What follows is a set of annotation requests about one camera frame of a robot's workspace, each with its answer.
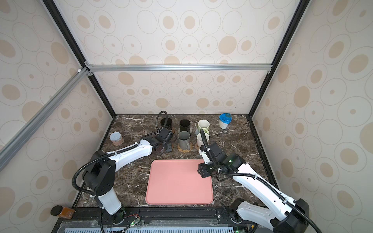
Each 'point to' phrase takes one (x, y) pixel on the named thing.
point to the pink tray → (178, 181)
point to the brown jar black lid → (63, 212)
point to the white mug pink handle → (200, 141)
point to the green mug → (204, 124)
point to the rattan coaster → (182, 150)
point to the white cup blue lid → (224, 119)
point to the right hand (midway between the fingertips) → (202, 170)
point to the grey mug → (183, 138)
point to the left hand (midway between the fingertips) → (172, 144)
